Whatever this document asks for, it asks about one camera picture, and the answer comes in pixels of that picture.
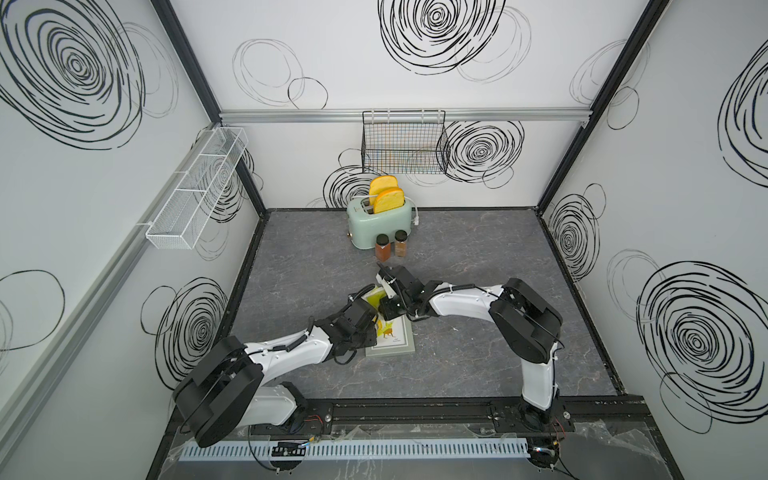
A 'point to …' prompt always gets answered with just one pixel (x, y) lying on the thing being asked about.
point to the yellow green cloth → (376, 295)
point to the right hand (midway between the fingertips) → (381, 308)
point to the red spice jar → (382, 247)
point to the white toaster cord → (416, 218)
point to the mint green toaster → (364, 225)
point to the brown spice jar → (401, 243)
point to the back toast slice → (379, 184)
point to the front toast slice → (389, 199)
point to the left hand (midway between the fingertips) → (372, 335)
